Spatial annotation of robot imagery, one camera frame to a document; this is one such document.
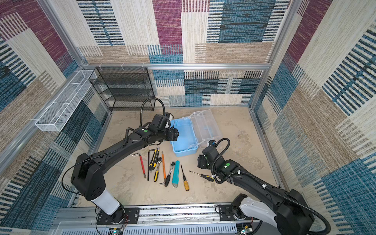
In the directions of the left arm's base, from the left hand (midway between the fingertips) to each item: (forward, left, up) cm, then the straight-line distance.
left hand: (175, 131), depth 85 cm
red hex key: (-20, +18, -17) cm, 32 cm away
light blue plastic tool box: (+8, -13, -9) cm, 18 cm away
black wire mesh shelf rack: (+40, +40, 0) cm, 57 cm away
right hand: (-14, -16, -9) cm, 23 cm away
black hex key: (-11, +17, -17) cm, 27 cm away
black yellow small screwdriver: (-21, -18, -16) cm, 32 cm away
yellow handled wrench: (-19, +11, -16) cm, 27 cm away
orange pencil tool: (-15, +7, -18) cm, 24 cm away
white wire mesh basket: (-4, +56, +16) cm, 59 cm away
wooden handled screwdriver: (-23, -6, -16) cm, 29 cm away
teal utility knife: (-18, 0, -17) cm, 25 cm away
